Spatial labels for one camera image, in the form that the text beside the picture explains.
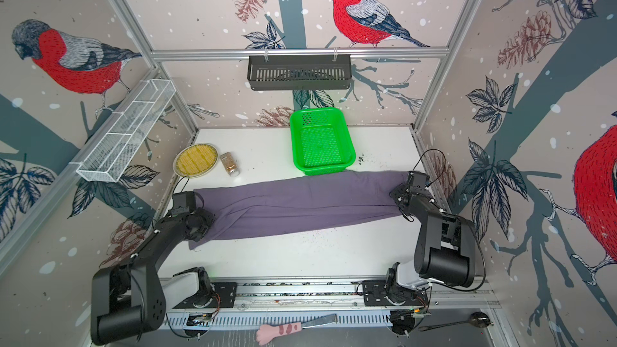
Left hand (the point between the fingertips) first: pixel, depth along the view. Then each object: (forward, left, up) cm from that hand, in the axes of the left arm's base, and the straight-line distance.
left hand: (215, 214), depth 90 cm
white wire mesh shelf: (+8, +24, +29) cm, 38 cm away
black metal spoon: (-32, -86, 0) cm, 92 cm away
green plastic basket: (+39, -41, -2) cm, 57 cm away
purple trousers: (+5, -20, -2) cm, 21 cm away
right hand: (+9, -73, 0) cm, 73 cm away
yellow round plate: (+27, +17, -1) cm, 32 cm away
